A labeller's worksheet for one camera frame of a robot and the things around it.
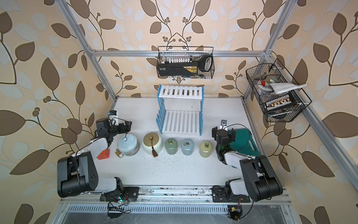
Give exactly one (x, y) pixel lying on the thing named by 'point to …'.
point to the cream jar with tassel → (152, 143)
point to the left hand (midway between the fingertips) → (124, 120)
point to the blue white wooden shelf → (180, 109)
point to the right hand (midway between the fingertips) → (225, 128)
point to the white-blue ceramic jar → (128, 144)
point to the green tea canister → (171, 145)
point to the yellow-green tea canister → (205, 149)
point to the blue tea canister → (187, 146)
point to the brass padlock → (119, 153)
